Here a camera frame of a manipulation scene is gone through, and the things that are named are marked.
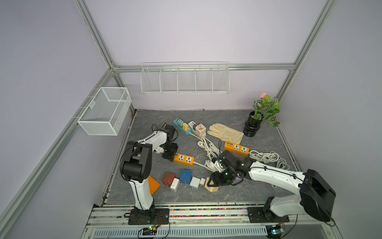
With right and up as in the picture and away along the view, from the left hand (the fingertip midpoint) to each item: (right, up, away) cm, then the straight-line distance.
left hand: (177, 154), depth 94 cm
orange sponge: (-12, -15, -11) cm, 22 cm away
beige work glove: (+33, +13, +13) cm, 38 cm away
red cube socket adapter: (-3, -11, -13) cm, 17 cm away
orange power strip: (+5, -2, -2) cm, 6 cm away
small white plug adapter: (+16, -13, -11) cm, 23 cm away
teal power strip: (-3, +20, +15) cm, 25 cm away
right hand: (+20, -12, -15) cm, 28 cm away
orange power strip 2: (+39, +4, +3) cm, 39 cm away
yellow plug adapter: (+5, +18, +9) cm, 21 cm away
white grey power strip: (+9, +19, +12) cm, 24 cm away
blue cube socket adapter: (+6, -10, -12) cm, 17 cm away
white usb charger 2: (+11, -13, -10) cm, 20 cm away
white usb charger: (+1, -13, -14) cm, 20 cm away
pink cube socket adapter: (+15, +16, +5) cm, 22 cm away
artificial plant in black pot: (+55, +29, -3) cm, 62 cm away
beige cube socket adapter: (+20, -13, -19) cm, 30 cm away
